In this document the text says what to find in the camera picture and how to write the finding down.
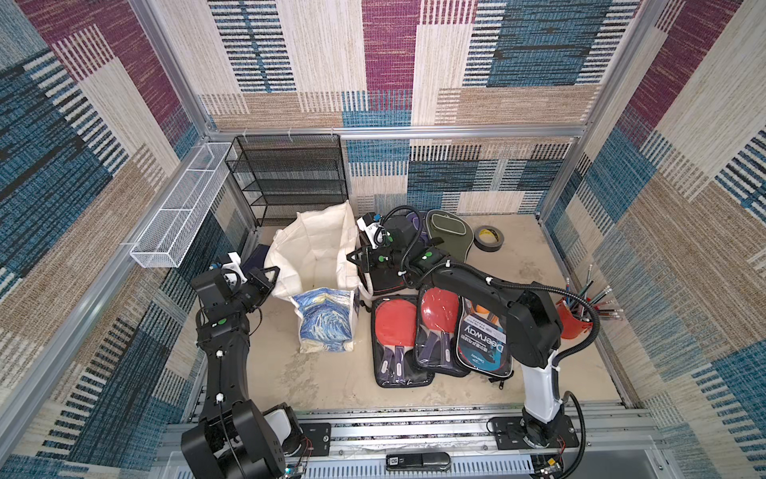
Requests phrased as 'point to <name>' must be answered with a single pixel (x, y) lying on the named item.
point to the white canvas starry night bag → (317, 254)
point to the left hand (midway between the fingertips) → (280, 268)
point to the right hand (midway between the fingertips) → (354, 258)
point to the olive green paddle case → (455, 231)
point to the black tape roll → (492, 246)
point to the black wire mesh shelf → (284, 175)
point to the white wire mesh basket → (168, 237)
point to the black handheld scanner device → (414, 462)
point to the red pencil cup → (571, 326)
